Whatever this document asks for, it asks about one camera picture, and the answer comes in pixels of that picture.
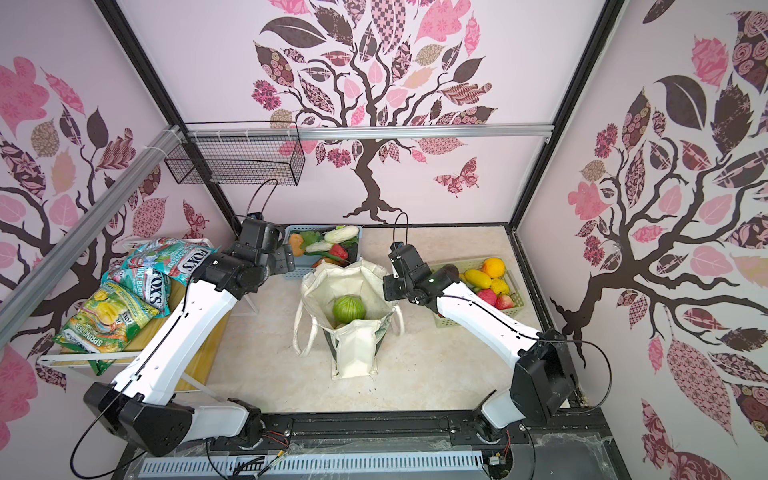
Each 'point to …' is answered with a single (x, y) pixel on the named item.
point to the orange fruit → (494, 267)
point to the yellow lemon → (500, 286)
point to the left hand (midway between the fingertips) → (271, 259)
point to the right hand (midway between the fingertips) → (390, 280)
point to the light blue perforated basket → (324, 228)
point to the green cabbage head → (347, 308)
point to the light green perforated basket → (476, 265)
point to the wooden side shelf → (130, 347)
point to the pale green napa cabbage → (341, 234)
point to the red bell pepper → (338, 251)
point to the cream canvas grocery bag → (354, 348)
